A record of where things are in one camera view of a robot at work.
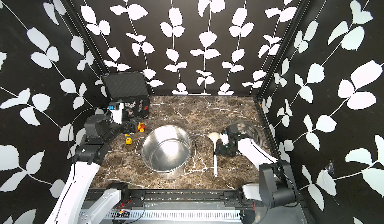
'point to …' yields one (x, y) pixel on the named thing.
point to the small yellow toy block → (128, 141)
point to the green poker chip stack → (120, 100)
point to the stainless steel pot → (165, 150)
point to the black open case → (130, 89)
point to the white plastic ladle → (215, 136)
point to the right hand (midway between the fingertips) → (217, 150)
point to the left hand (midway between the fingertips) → (131, 113)
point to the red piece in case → (146, 108)
